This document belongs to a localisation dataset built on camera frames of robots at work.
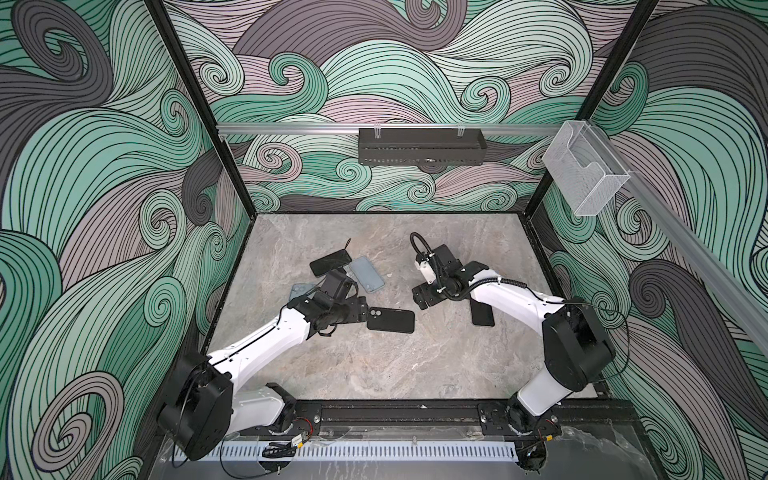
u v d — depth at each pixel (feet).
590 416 2.44
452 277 2.18
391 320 3.03
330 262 3.48
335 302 2.11
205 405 1.31
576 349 1.46
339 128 3.10
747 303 1.67
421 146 3.27
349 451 2.29
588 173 2.55
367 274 3.42
